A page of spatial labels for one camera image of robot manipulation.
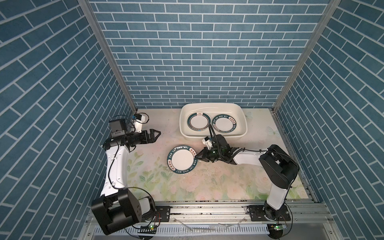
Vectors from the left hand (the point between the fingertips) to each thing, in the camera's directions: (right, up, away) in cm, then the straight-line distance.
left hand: (152, 132), depth 78 cm
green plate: (+43, +5, +31) cm, 53 cm away
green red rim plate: (+24, +6, +34) cm, 42 cm away
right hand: (+21, -14, +7) cm, 27 cm away
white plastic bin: (+55, +14, +34) cm, 66 cm away
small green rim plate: (+14, -18, +13) cm, 26 cm away
